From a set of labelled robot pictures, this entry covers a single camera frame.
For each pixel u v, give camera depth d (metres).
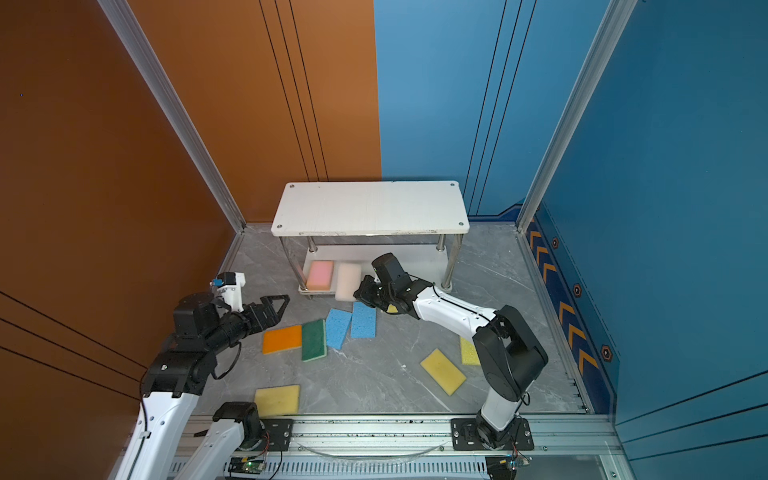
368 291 0.76
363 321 0.92
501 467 0.71
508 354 0.45
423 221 0.74
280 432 0.74
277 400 0.77
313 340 0.88
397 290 0.67
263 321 0.62
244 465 0.70
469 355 0.85
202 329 0.52
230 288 0.63
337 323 0.92
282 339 0.88
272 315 0.62
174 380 0.46
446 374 0.81
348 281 0.85
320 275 0.97
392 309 0.77
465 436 0.72
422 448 0.72
